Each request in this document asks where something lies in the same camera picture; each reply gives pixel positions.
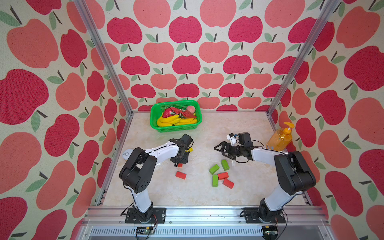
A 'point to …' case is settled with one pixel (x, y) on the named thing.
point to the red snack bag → (172, 111)
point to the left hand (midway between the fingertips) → (183, 162)
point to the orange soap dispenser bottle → (281, 139)
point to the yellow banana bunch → (169, 121)
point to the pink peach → (191, 108)
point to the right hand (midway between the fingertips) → (219, 153)
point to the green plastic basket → (157, 110)
